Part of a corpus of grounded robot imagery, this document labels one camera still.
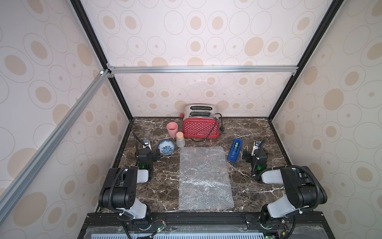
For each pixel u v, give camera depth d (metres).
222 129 1.09
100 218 0.75
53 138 0.55
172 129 1.01
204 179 0.87
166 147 1.00
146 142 0.81
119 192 0.44
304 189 0.46
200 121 0.95
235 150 0.94
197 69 1.68
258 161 0.71
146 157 0.71
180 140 0.98
